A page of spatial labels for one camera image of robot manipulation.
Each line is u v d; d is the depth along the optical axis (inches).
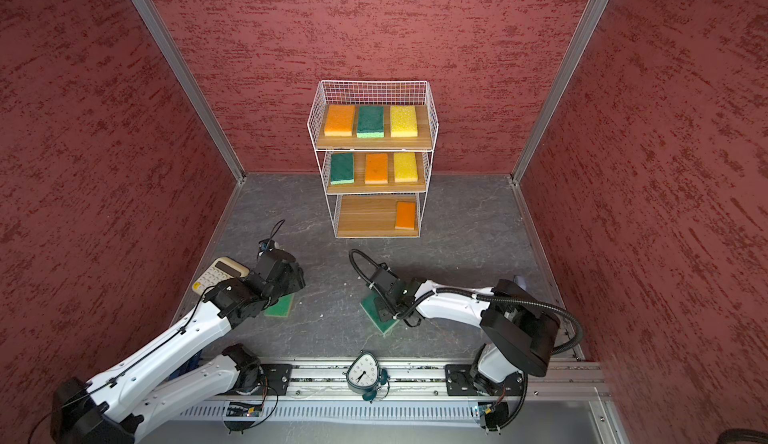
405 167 34.7
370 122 29.2
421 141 29.0
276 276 23.6
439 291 21.6
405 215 42.0
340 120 29.7
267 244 27.4
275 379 29.2
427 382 29.8
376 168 34.4
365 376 28.1
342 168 34.4
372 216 42.4
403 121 29.3
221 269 36.3
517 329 17.2
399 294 26.5
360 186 33.7
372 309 33.0
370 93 31.9
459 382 29.1
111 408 15.4
